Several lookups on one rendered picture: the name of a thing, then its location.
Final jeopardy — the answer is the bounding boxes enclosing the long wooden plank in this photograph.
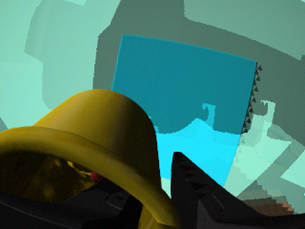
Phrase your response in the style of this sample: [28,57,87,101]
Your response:
[251,202,296,217]

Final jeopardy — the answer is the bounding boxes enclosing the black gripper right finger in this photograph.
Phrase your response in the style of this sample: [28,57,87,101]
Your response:
[171,152,305,229]

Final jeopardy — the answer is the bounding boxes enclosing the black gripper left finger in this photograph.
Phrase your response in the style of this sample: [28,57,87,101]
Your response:
[0,178,144,229]

